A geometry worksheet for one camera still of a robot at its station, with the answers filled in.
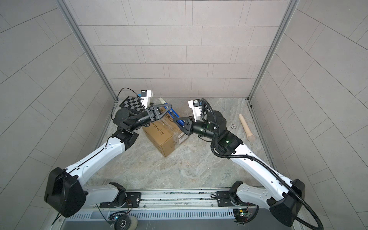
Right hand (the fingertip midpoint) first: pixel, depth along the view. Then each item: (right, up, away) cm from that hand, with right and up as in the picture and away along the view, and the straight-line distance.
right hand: (174, 123), depth 59 cm
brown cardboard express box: (-6, -8, +17) cm, 20 cm away
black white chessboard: (-38, +11, +51) cm, 64 cm away
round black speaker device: (-19, -40, -2) cm, 44 cm away
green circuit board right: (+32, -45, +8) cm, 56 cm away
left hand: (0, +6, 0) cm, 6 cm away
